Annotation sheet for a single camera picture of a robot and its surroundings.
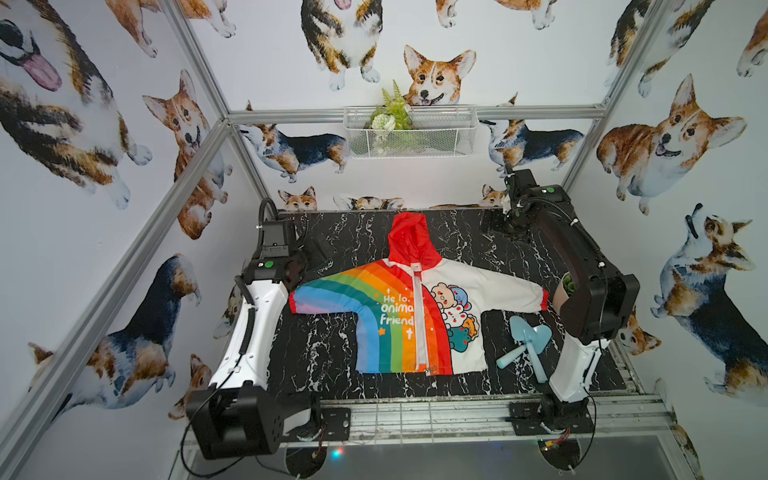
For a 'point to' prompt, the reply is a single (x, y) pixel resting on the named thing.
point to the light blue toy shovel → (534, 340)
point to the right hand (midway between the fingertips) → (490, 229)
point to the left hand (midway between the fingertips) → (323, 245)
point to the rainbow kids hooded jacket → (421, 313)
